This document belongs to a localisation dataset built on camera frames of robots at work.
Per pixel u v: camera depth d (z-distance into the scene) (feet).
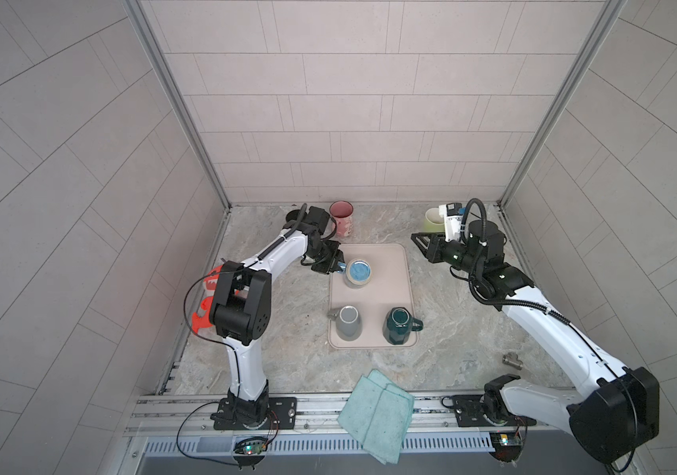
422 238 2.42
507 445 2.23
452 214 2.15
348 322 2.51
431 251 2.18
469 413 2.33
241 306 1.61
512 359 2.57
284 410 2.33
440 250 2.15
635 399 1.26
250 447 2.11
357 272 2.72
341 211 3.42
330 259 2.61
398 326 2.48
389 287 3.10
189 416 2.32
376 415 2.30
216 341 1.67
